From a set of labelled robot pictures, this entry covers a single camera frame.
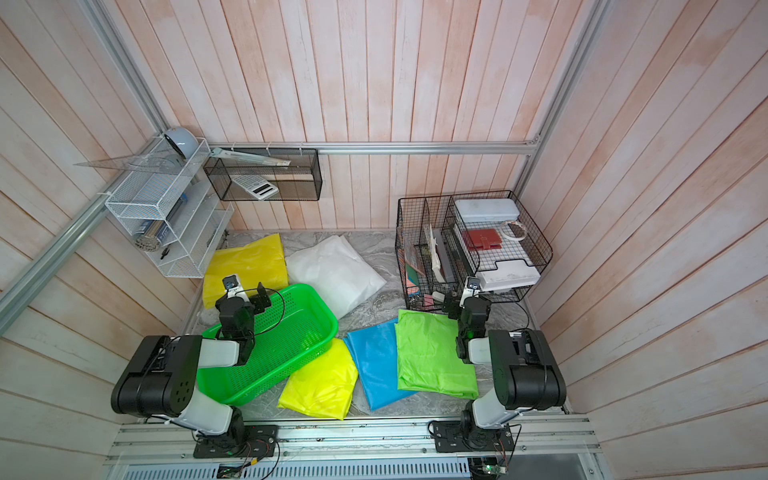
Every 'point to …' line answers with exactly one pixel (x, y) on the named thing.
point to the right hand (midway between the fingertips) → (465, 290)
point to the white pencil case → (488, 209)
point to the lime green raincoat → (428, 357)
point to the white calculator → (256, 186)
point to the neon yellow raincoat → (325, 387)
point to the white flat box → (509, 274)
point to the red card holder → (485, 239)
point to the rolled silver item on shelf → (149, 241)
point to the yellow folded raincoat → (262, 261)
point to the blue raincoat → (375, 354)
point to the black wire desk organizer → (435, 257)
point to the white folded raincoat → (336, 271)
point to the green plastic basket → (298, 320)
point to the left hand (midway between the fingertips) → (249, 289)
